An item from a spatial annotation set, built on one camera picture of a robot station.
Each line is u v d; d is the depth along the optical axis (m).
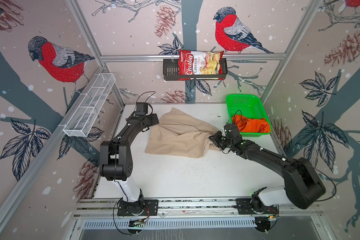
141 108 0.74
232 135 0.68
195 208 0.75
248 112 1.14
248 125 0.92
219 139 0.77
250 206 0.73
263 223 0.69
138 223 0.71
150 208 0.73
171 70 0.95
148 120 0.80
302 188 0.43
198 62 0.88
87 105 0.78
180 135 0.96
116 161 0.48
